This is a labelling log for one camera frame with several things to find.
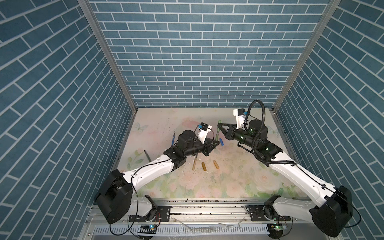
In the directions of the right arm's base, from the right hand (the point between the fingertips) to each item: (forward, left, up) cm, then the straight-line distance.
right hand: (216, 124), depth 71 cm
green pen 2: (-3, +42, -32) cm, 53 cm away
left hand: (-6, -2, -8) cm, 10 cm away
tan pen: (-6, +11, -31) cm, 34 cm away
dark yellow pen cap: (-8, +5, -32) cm, 33 cm away
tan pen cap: (-6, -2, -32) cm, 32 cm away
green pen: (-3, -1, -5) cm, 6 cm away
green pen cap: (+1, -2, +1) cm, 2 cm away
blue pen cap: (+11, -6, -32) cm, 34 cm away
